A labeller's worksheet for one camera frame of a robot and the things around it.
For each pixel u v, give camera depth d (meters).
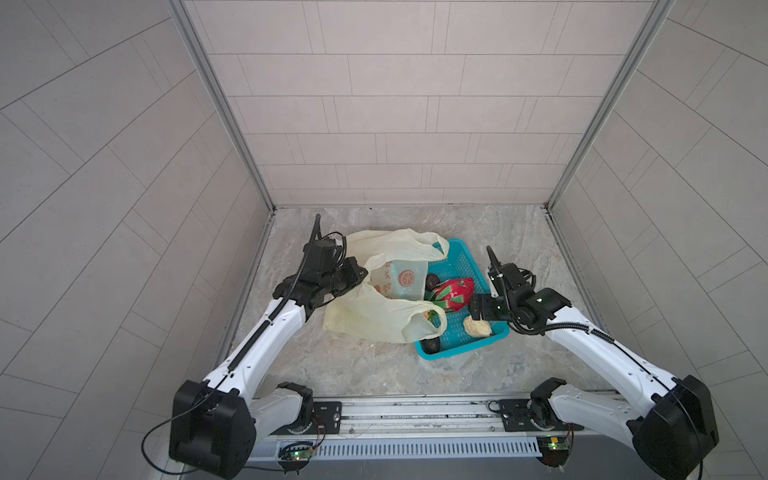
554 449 0.68
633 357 0.44
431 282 0.90
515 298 0.60
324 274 0.61
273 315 0.49
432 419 0.72
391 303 0.70
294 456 0.64
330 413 0.72
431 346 0.78
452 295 0.84
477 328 0.80
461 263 0.99
